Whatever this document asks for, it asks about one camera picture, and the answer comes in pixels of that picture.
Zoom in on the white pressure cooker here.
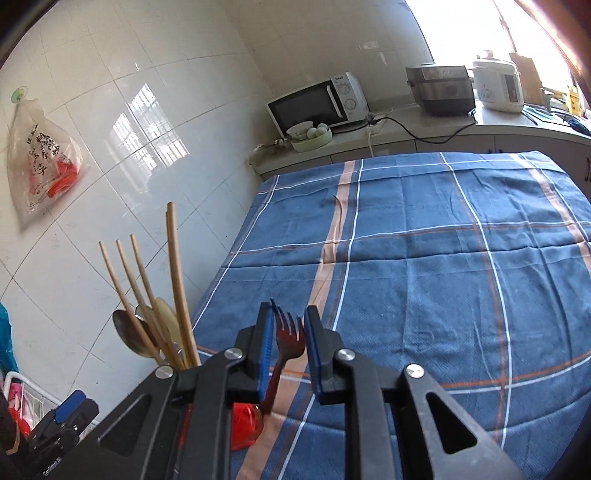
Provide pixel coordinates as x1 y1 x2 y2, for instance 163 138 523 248
472 50 525 114

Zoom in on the pale green bowl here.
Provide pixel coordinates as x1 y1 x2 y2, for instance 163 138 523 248
290 121 332 153

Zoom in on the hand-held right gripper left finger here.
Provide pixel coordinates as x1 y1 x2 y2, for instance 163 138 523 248
67 301 275 480

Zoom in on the pale plastic spoon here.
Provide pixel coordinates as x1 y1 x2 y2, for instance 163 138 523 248
150 296 183 356

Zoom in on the black power cable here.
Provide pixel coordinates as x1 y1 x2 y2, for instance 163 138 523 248
376 108 478 145

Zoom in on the dark rice cooker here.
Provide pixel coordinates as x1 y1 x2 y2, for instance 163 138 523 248
405 65 476 116

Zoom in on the metal fork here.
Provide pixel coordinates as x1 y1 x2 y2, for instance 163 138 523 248
261 300 306 416

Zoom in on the window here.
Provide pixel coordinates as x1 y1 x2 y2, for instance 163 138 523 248
406 0 573 65

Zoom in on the wooden cutting board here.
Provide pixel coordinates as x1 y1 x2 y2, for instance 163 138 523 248
509 52 546 106

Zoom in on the clear plastic bag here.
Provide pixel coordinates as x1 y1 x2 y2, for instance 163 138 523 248
7 99 90 229

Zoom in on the white wire rack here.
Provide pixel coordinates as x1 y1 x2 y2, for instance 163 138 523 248
2 371 63 430

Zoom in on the white microwave oven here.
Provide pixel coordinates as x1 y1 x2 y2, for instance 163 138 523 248
267 71 370 139

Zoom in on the blue plastic bag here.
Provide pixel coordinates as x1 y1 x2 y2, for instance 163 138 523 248
0 302 17 374

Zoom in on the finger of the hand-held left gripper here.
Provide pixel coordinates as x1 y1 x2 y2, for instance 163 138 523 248
28 390 99 455

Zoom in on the blue plaid tablecloth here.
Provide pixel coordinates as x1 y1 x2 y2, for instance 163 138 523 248
189 150 591 480

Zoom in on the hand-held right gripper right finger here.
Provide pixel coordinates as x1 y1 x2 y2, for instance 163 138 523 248
303 305 525 480

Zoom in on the red cup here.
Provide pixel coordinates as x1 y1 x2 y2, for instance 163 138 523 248
182 401 264 453

